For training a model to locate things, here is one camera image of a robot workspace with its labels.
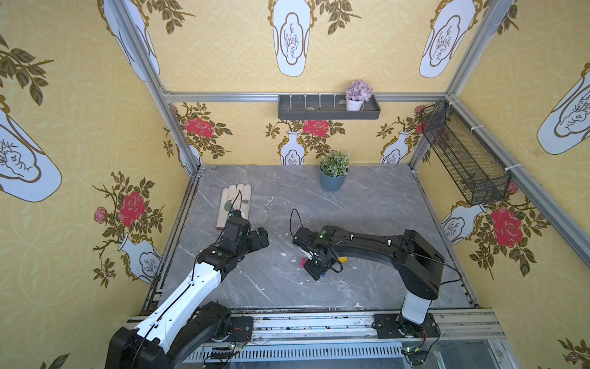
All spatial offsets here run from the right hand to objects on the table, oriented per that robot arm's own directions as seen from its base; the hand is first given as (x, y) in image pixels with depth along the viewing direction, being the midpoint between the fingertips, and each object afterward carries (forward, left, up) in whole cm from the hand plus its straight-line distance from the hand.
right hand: (318, 273), depth 84 cm
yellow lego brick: (+5, -9, +1) cm, 11 cm away
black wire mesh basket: (+32, -59, +21) cm, 70 cm away
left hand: (+9, +21, +10) cm, 25 cm away
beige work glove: (+35, +40, -2) cm, 53 cm away
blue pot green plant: (+41, -6, +12) cm, 43 cm away
